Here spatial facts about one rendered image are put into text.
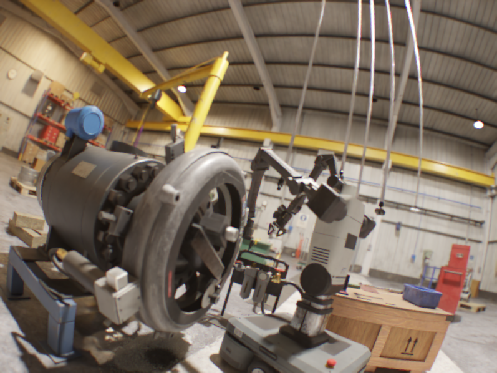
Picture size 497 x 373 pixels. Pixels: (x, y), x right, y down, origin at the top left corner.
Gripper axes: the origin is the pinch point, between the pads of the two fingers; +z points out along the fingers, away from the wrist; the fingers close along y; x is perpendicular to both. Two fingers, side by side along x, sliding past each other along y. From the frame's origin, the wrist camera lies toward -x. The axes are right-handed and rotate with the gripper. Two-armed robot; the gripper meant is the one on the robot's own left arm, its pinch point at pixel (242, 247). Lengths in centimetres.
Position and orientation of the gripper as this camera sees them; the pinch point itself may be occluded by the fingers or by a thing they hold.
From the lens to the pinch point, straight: 164.5
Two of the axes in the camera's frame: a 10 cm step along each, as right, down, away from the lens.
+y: -9.3, -2.2, 3.0
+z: -2.8, 9.5, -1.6
